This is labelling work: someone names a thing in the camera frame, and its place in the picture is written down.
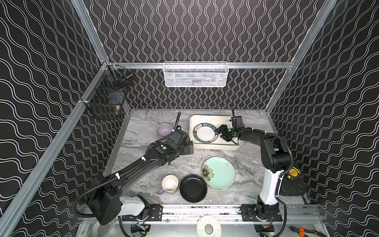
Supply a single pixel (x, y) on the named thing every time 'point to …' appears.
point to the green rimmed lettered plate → (205, 133)
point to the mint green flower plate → (218, 173)
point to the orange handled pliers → (301, 231)
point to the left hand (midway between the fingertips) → (186, 144)
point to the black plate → (193, 188)
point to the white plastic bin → (220, 143)
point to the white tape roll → (208, 219)
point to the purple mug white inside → (170, 183)
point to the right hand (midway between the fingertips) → (218, 132)
